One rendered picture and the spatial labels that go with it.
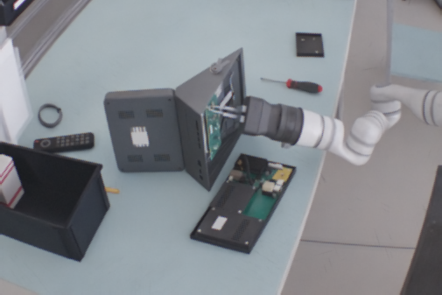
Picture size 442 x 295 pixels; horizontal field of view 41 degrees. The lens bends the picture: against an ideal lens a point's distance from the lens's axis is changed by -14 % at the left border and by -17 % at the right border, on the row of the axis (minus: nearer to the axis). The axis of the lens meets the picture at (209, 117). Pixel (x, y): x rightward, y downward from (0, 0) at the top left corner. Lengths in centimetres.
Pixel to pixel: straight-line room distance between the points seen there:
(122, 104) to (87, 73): 49
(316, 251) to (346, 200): 32
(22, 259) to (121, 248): 24
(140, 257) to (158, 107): 32
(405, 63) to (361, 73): 50
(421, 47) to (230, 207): 208
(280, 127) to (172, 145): 24
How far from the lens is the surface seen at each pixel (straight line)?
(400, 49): 322
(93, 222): 138
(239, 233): 132
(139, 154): 147
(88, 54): 195
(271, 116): 135
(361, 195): 283
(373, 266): 256
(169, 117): 140
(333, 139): 139
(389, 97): 169
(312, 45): 188
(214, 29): 197
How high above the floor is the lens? 201
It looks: 38 degrees down
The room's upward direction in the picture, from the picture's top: 6 degrees counter-clockwise
